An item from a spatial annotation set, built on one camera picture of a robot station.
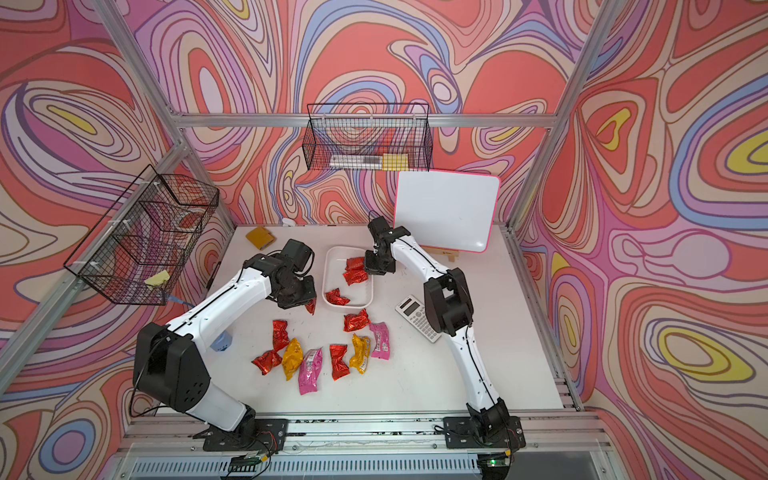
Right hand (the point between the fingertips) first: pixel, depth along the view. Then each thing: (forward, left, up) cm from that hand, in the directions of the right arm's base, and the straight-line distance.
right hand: (373, 277), depth 100 cm
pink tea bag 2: (-25, -2, 0) cm, 25 cm away
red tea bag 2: (-16, +7, -1) cm, 17 cm away
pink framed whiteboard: (+18, -26, +13) cm, 35 cm away
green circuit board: (-51, +32, -5) cm, 60 cm away
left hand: (-13, +17, +8) cm, 23 cm away
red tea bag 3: (-19, +28, -1) cm, 34 cm away
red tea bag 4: (-16, +17, +9) cm, 25 cm away
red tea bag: (-30, +10, -1) cm, 31 cm away
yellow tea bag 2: (-27, +23, -1) cm, 35 cm away
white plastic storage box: (+7, +14, +1) cm, 15 cm away
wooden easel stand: (+8, -28, +1) cm, 29 cm away
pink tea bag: (-30, +17, -1) cm, 35 cm away
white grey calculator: (-11, -13, -3) cm, 18 cm away
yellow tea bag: (-28, +4, 0) cm, 29 cm away
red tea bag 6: (+3, +6, 0) cm, 7 cm away
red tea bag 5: (-9, +12, +2) cm, 15 cm away
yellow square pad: (+21, +44, -1) cm, 49 cm away
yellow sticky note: (-15, +51, +24) cm, 59 cm away
